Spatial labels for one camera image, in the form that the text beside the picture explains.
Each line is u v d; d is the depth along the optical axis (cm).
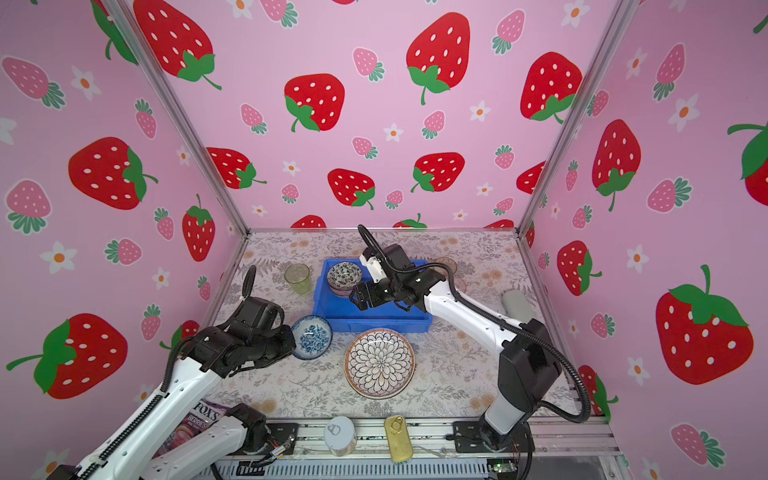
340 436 70
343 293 94
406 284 61
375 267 73
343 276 101
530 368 44
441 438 76
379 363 86
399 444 70
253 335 55
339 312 97
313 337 80
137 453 40
